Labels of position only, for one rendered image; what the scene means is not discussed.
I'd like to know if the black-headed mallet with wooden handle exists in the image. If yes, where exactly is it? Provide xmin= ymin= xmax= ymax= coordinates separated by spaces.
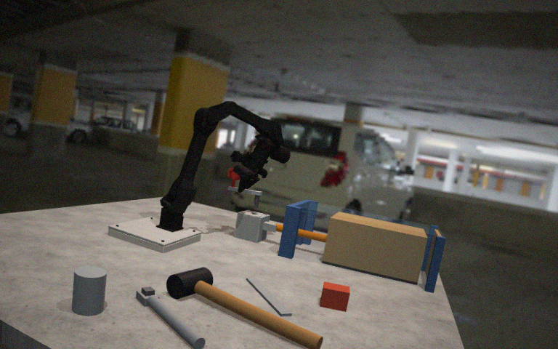
xmin=166 ymin=267 xmax=323 ymax=349

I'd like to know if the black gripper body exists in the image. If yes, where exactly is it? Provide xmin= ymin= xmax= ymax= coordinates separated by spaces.
xmin=233 ymin=151 xmax=268 ymax=180

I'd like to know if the dark grey cylinder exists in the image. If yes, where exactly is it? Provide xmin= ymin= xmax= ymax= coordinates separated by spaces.
xmin=72 ymin=266 xmax=107 ymax=316

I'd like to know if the blue flat bar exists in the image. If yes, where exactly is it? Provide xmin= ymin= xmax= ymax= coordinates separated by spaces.
xmin=278 ymin=200 xmax=311 ymax=257

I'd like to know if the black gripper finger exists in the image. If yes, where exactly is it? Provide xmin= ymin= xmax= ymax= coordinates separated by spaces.
xmin=238 ymin=175 xmax=254 ymax=193
xmin=245 ymin=176 xmax=261 ymax=189

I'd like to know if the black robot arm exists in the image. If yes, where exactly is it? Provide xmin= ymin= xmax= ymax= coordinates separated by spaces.
xmin=156 ymin=101 xmax=291 ymax=232

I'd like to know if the grey handle with square key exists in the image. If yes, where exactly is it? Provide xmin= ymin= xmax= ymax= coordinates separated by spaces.
xmin=136 ymin=286 xmax=206 ymax=349

